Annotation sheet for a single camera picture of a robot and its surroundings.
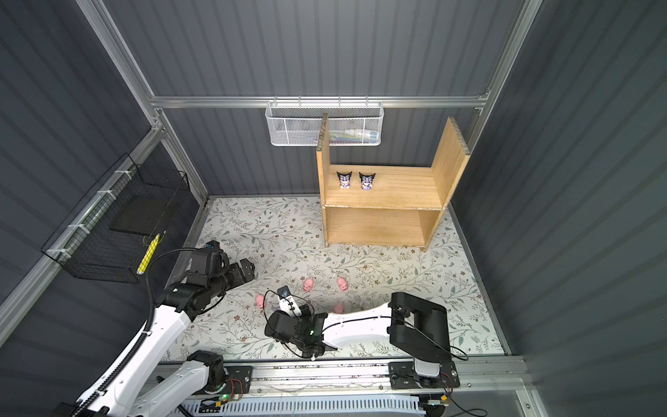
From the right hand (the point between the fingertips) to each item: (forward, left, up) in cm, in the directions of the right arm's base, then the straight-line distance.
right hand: (284, 320), depth 79 cm
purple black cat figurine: (+36, -19, +25) cm, 48 cm away
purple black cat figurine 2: (+35, -26, +26) cm, 51 cm away
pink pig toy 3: (+5, -17, -4) cm, 18 cm away
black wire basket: (+15, +46, +24) cm, 55 cm away
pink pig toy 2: (+14, -18, -4) cm, 23 cm away
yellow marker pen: (+7, +33, +23) cm, 41 cm away
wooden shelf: (+29, -33, +21) cm, 48 cm away
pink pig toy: (+14, -6, -4) cm, 16 cm away
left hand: (+12, +13, +10) cm, 21 cm away
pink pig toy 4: (+8, +10, -3) cm, 13 cm away
